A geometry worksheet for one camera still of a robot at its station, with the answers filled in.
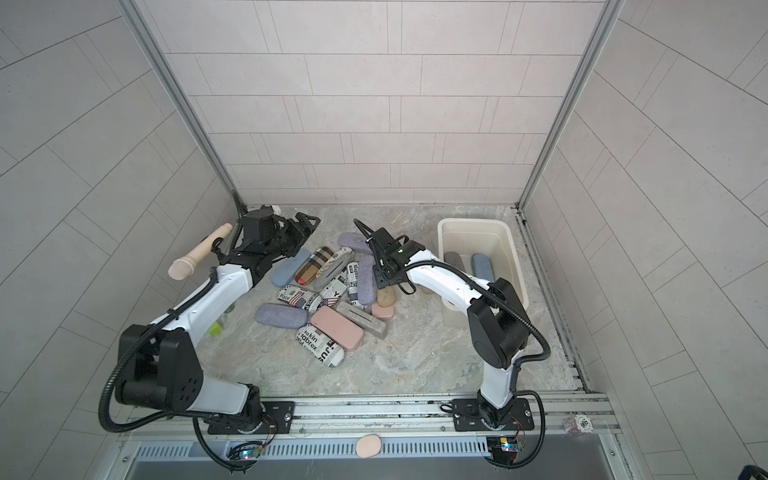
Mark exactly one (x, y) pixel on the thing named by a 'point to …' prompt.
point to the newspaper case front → (320, 346)
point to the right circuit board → (502, 444)
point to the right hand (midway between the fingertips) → (385, 276)
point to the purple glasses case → (366, 280)
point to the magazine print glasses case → (346, 282)
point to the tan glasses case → (386, 296)
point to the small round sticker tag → (578, 424)
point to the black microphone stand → (222, 258)
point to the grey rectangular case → (369, 322)
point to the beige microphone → (184, 267)
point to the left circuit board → (249, 450)
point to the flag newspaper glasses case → (302, 299)
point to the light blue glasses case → (288, 269)
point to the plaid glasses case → (307, 272)
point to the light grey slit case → (333, 265)
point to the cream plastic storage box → (485, 247)
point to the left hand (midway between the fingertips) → (319, 221)
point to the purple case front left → (281, 316)
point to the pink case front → (338, 329)
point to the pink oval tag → (368, 445)
